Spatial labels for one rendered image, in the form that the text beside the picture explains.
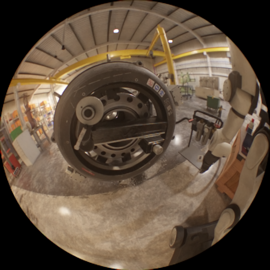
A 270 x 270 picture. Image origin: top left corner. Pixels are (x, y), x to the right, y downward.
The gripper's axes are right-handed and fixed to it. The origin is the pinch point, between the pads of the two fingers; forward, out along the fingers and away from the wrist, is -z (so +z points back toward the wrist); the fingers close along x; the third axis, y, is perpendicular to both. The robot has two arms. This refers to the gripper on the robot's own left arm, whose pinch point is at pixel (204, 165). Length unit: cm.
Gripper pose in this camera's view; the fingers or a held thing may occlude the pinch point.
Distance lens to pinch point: 66.0
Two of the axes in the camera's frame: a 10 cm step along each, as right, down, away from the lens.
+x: 5.9, -7.1, 3.8
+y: -7.4, -2.8, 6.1
